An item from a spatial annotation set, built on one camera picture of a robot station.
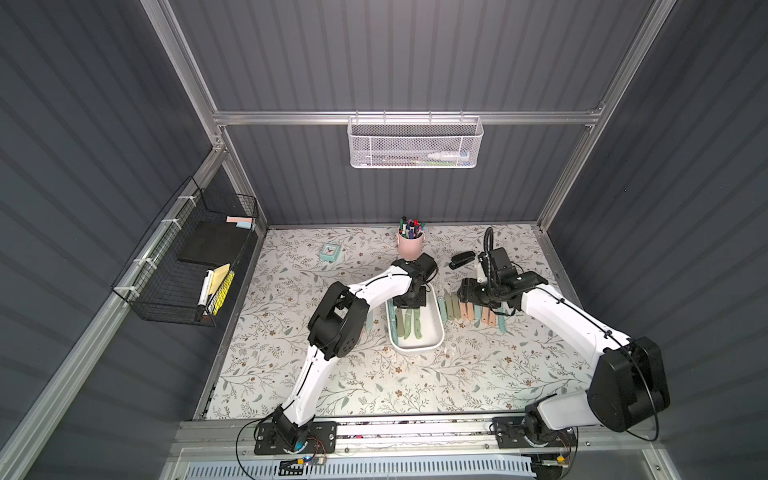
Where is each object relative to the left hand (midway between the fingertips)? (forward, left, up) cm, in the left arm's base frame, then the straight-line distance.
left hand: (414, 304), depth 97 cm
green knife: (-6, 0, -1) cm, 7 cm away
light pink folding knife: (-5, -24, 0) cm, 25 cm away
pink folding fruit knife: (-2, -16, -1) cm, 16 cm away
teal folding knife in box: (-6, +7, 0) cm, 10 cm away
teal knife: (-5, +15, -1) cm, 16 cm away
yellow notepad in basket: (-7, +50, +27) cm, 57 cm away
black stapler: (+16, -17, +4) cm, 24 cm away
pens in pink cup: (+23, +1, +12) cm, 26 cm away
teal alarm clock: (+22, +31, +1) cm, 37 cm away
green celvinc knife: (-5, +2, -1) cm, 6 cm away
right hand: (-3, -15, +11) cm, 19 cm away
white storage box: (-7, -5, -1) cm, 9 cm away
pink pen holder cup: (+20, +1, +4) cm, 21 cm away
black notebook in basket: (+5, +56, +25) cm, 62 cm away
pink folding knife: (-2, -18, -1) cm, 18 cm away
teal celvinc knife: (-7, -27, -1) cm, 28 cm away
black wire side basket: (-4, +58, +26) cm, 64 cm away
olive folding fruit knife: (-1, -14, 0) cm, 14 cm away
